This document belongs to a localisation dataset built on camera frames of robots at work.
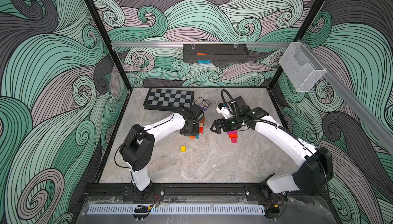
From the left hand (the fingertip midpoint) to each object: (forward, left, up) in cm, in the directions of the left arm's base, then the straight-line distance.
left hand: (194, 131), depth 87 cm
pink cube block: (-2, -24, -8) cm, 26 cm away
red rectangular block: (+4, -4, -5) cm, 8 cm away
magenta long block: (+3, -25, -7) cm, 26 cm away
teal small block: (0, -2, -7) cm, 7 cm away
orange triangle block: (+5, -5, +4) cm, 8 cm away
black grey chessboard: (+28, +21, -3) cm, 35 cm away
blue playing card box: (+25, -8, -6) cm, 27 cm away
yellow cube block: (-8, +7, -7) cm, 12 cm away
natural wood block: (+8, -4, -6) cm, 11 cm away
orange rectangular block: (+1, -25, -8) cm, 26 cm away
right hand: (-2, -13, +8) cm, 16 cm away
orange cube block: (-1, +1, -5) cm, 5 cm away
